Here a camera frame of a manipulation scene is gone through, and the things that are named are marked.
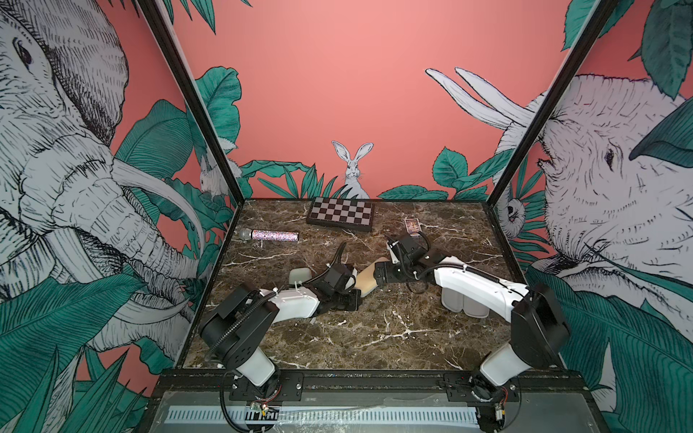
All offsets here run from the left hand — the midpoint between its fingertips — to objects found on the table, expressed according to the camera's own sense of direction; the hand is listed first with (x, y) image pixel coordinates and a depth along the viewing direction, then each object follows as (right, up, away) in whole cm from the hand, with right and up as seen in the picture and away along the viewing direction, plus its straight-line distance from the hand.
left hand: (365, 298), depth 89 cm
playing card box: (+21, +24, +22) cm, 39 cm away
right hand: (+5, +10, -2) cm, 12 cm away
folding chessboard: (-8, +29, +25) cm, 39 cm away
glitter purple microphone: (-45, +21, +15) cm, 52 cm away
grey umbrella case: (-23, +7, +5) cm, 25 cm away
